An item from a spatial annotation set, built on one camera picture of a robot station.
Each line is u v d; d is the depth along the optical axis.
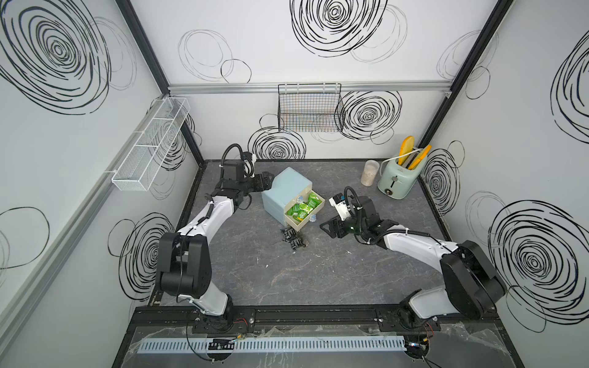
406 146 0.97
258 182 0.79
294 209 0.92
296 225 0.85
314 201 0.94
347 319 0.75
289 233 0.93
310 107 1.24
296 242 0.90
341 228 0.76
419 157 0.96
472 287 0.43
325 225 0.80
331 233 0.78
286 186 0.90
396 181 0.96
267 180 0.80
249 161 0.75
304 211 0.91
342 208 0.78
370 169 1.05
